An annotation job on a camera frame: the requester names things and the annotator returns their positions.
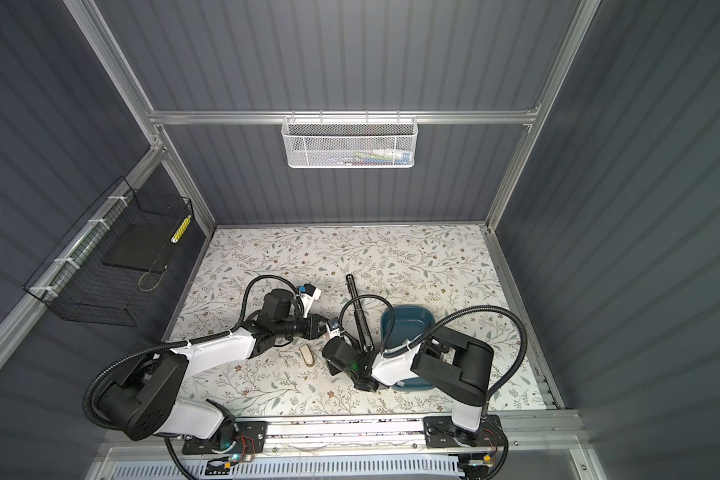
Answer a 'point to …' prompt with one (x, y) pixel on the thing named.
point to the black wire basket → (109, 269)
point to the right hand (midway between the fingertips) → (334, 350)
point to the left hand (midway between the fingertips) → (333, 323)
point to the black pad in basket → (143, 246)
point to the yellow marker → (174, 238)
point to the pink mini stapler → (331, 333)
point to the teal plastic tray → (410, 322)
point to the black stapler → (363, 327)
